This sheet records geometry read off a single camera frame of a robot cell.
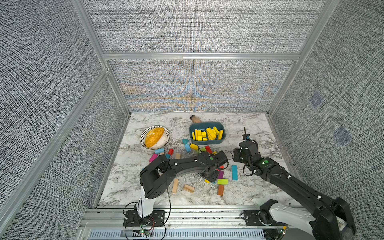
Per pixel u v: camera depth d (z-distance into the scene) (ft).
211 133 3.38
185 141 3.33
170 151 3.18
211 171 2.02
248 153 2.05
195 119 3.69
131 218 2.36
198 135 3.38
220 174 2.90
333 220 1.28
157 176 1.63
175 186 2.74
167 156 3.11
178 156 3.10
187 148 3.19
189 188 2.69
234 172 2.91
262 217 2.15
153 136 3.20
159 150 3.19
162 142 3.31
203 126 3.50
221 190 2.67
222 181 2.76
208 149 3.24
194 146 3.27
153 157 3.11
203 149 3.21
